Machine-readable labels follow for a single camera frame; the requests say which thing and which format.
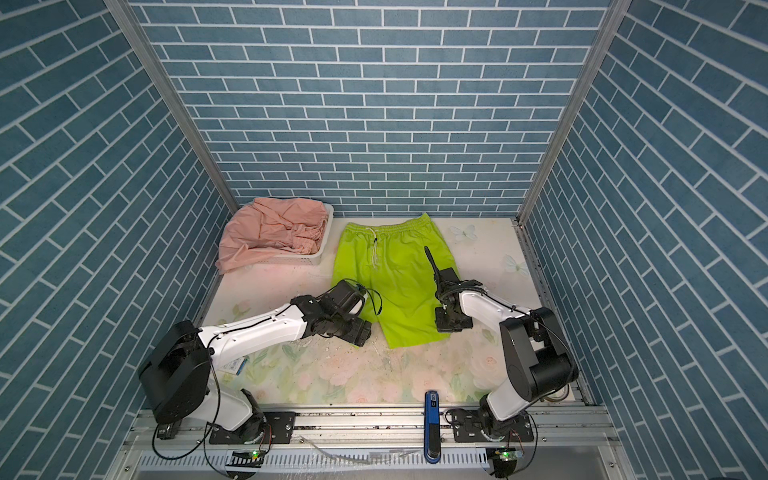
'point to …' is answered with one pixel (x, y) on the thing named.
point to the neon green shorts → (390, 269)
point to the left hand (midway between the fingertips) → (361, 331)
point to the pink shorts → (290, 226)
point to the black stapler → (168, 431)
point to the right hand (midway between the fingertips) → (446, 323)
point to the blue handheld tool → (432, 427)
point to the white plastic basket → (307, 259)
